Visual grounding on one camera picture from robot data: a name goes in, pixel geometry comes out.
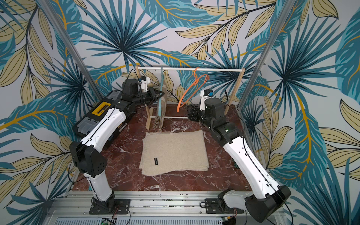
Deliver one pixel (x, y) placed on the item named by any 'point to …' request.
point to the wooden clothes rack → (149, 116)
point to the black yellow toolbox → (83, 124)
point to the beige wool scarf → (173, 151)
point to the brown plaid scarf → (159, 121)
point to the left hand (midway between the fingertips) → (164, 93)
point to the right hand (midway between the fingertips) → (180, 111)
